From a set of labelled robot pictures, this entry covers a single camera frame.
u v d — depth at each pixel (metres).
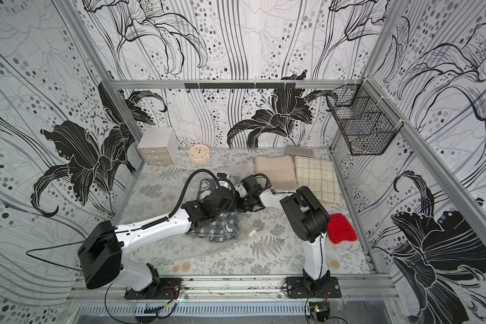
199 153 1.14
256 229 0.77
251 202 0.76
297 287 0.72
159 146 1.04
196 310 0.69
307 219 0.51
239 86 0.92
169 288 0.73
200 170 0.65
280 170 1.04
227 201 0.62
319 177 1.00
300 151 1.14
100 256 0.41
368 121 0.88
